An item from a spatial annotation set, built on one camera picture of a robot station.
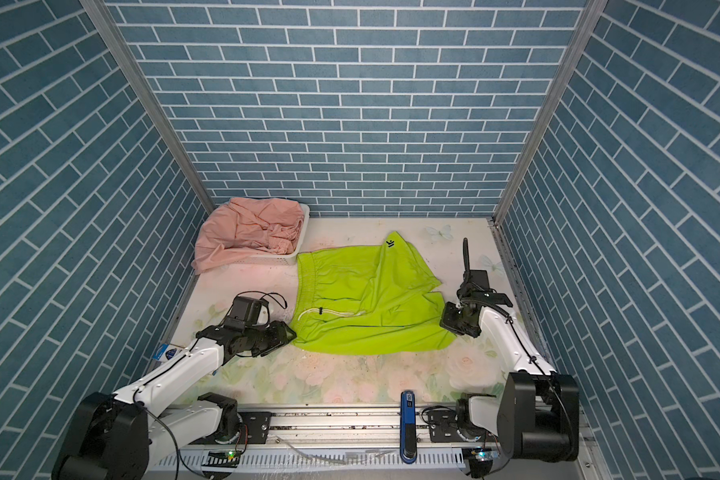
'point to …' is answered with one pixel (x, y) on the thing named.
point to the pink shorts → (262, 224)
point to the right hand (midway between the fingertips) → (445, 319)
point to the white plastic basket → (287, 259)
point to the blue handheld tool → (408, 433)
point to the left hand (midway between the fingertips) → (292, 336)
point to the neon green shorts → (356, 300)
